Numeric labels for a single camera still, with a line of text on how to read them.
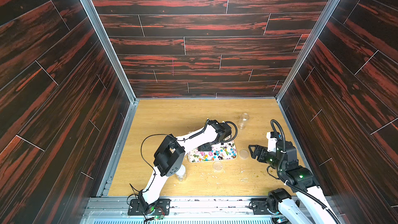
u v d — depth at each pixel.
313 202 0.45
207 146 0.79
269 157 0.64
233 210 0.74
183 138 0.54
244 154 0.89
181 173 0.73
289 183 0.51
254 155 0.68
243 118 0.98
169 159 0.51
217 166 0.86
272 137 0.66
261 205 0.73
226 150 0.93
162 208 0.72
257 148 0.66
